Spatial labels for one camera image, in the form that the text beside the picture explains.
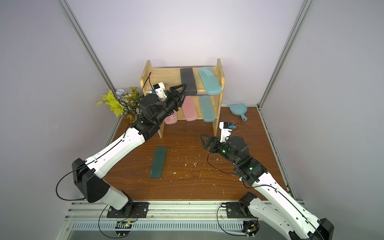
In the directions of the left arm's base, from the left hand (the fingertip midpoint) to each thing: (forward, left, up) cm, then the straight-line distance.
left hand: (188, 87), depth 63 cm
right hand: (-13, -8, -17) cm, 23 cm away
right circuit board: (-45, -30, -48) cm, 73 cm away
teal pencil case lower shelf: (+12, -10, -26) cm, 30 cm away
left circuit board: (-47, +33, -51) cm, 76 cm away
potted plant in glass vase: (+12, +39, -23) cm, 47 cm away
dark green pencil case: (-16, +20, -46) cm, 53 cm away
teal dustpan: (+32, -38, -47) cm, 69 cm away
